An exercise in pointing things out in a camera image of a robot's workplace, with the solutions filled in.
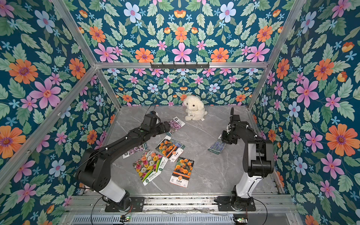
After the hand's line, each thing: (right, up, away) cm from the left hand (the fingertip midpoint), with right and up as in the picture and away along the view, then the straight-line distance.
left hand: (168, 125), depth 90 cm
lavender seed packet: (+33, -15, +3) cm, 36 cm away
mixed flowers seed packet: (-11, -25, -3) cm, 28 cm away
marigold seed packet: (0, -16, +4) cm, 17 cm away
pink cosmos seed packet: (+2, 0, +18) cm, 18 cm away
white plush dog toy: (+18, +12, +9) cm, 23 cm away
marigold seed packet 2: (+10, -28, -4) cm, 30 cm away
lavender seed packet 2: (+5, -13, +8) cm, 17 cm away
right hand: (+40, -9, +4) cm, 41 cm away
